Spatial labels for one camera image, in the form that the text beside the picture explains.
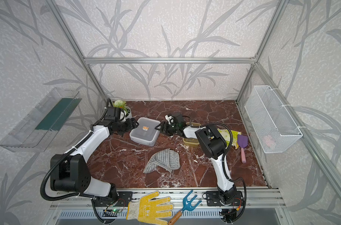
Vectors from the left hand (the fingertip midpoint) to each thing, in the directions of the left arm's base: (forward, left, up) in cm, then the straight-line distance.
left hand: (134, 125), depth 88 cm
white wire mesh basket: (-16, -71, +21) cm, 76 cm away
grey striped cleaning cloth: (-19, -22, -8) cm, 30 cm away
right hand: (+2, -13, -7) cm, 15 cm away
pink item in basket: (-15, -76, +8) cm, 78 cm away
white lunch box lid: (-12, -34, +12) cm, 38 cm away
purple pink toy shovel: (-4, -73, -12) cm, 74 cm away
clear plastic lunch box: (+3, -4, -13) cm, 14 cm away
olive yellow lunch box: (-8, -35, -6) cm, 36 cm away
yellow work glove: (-43, -11, -13) cm, 47 cm away
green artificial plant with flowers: (+18, +15, +1) cm, 24 cm away
